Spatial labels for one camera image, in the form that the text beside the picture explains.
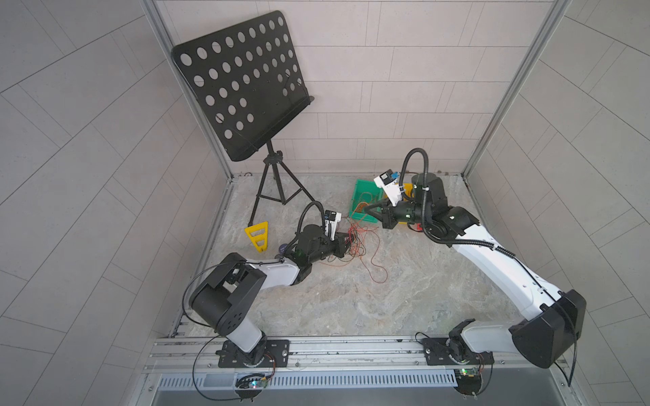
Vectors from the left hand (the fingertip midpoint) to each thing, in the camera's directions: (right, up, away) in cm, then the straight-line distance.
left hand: (357, 237), depth 84 cm
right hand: (+2, +10, -13) cm, 17 cm away
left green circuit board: (-27, -35, -19) cm, 48 cm away
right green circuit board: (+30, -38, -15) cm, 50 cm away
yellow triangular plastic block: (-37, -1, +12) cm, 39 cm away
